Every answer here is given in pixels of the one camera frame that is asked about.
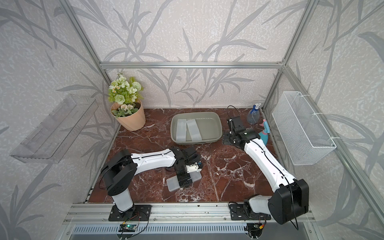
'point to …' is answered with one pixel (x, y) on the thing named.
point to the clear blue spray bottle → (253, 115)
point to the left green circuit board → (127, 228)
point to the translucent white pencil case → (181, 135)
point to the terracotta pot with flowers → (127, 106)
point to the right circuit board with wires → (254, 229)
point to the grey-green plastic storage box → (209, 124)
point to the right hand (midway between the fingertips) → (229, 137)
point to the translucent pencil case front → (173, 182)
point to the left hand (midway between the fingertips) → (186, 179)
